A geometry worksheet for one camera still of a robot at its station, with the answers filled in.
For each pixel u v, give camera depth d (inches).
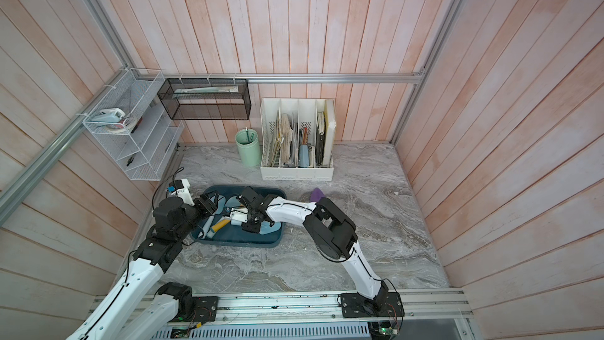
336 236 21.0
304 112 40.9
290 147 41.0
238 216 32.1
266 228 35.3
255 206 28.6
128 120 27.6
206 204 26.8
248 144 39.8
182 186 27.0
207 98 40.7
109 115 27.1
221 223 35.3
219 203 28.7
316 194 39.7
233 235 40.9
